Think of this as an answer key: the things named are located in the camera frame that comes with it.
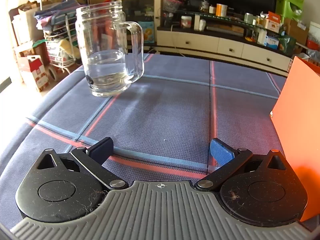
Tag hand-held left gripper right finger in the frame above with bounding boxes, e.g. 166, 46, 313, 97
195, 138, 288, 192

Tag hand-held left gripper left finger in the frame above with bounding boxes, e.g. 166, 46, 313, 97
35, 137, 129, 191

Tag orange cardboard box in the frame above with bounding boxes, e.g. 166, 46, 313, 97
270, 56, 320, 222

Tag blue plaid tablecloth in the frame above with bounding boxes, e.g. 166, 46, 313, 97
0, 52, 320, 230

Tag red and white carton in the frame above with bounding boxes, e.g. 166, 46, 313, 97
19, 55, 50, 93

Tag white low television cabinet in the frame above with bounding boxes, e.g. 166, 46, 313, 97
156, 10, 293, 77

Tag blue tissue box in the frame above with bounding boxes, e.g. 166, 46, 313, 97
266, 35, 279, 49

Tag green foil packet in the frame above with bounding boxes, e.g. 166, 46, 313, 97
279, 35, 297, 57

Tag blue carton with orange picture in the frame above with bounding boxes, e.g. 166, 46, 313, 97
144, 21, 155, 43

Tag orange and white packet box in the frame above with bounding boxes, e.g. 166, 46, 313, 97
265, 11, 282, 33

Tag red plastic basin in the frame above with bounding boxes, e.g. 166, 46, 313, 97
306, 39, 320, 52

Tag orange and white canister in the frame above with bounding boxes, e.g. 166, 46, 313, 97
216, 4, 228, 17

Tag folded blue cloth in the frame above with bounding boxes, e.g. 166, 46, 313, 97
34, 0, 83, 30

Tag brown cardboard box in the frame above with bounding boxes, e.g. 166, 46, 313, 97
287, 19, 309, 45

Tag stack of brown cardboard boxes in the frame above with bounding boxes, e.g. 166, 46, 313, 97
9, 1, 45, 48

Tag white glass-door cabinet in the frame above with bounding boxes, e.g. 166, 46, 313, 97
115, 0, 163, 48

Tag pink plastic basket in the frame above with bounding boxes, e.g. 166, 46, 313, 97
162, 0, 182, 12

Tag green stacking bins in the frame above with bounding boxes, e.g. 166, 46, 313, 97
275, 0, 306, 22

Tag clear glass handled jar mug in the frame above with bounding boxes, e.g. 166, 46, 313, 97
75, 1, 145, 98

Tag wire shopping trolley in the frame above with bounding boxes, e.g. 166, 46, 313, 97
40, 0, 83, 81

